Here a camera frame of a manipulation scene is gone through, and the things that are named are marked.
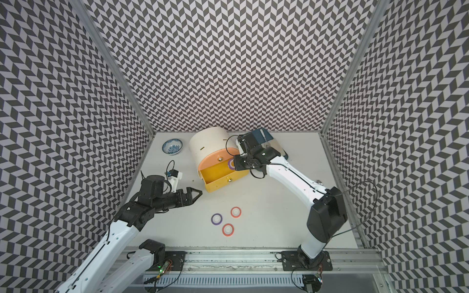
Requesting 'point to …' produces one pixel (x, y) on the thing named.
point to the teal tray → (261, 135)
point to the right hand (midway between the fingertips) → (237, 166)
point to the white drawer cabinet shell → (206, 140)
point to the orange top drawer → (217, 156)
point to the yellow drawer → (217, 176)
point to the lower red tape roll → (223, 231)
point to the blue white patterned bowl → (172, 146)
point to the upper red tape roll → (236, 212)
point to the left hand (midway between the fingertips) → (194, 197)
